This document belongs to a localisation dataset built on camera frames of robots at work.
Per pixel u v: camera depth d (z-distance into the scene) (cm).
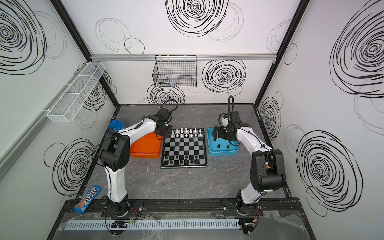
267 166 45
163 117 79
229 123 72
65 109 72
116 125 95
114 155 52
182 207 76
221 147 96
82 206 74
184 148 94
